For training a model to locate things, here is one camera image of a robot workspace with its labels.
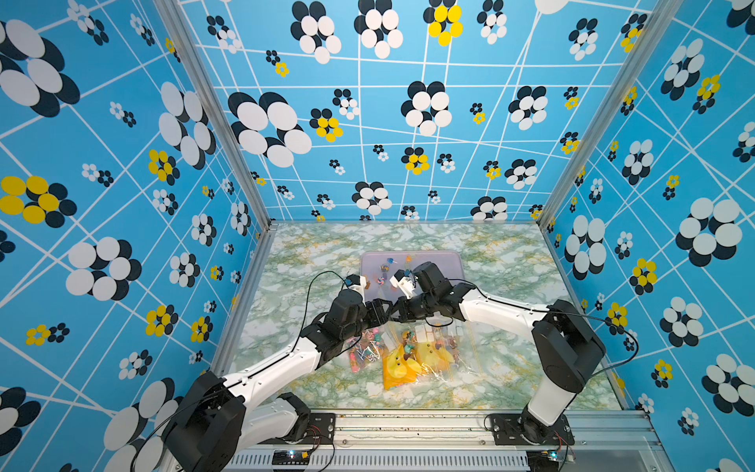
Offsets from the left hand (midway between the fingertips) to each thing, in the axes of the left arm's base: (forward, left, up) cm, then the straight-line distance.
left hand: (393, 304), depth 81 cm
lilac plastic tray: (+26, -22, -14) cm, 37 cm away
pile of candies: (+21, +2, -13) cm, 24 cm away
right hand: (-2, +1, -4) cm, 4 cm away
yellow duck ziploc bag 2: (-10, -16, -10) cm, 21 cm away
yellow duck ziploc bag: (-14, -2, -11) cm, 18 cm away
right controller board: (-34, -36, -15) cm, 52 cm away
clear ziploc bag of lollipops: (-9, +8, -11) cm, 16 cm away
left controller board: (-34, +26, -17) cm, 46 cm away
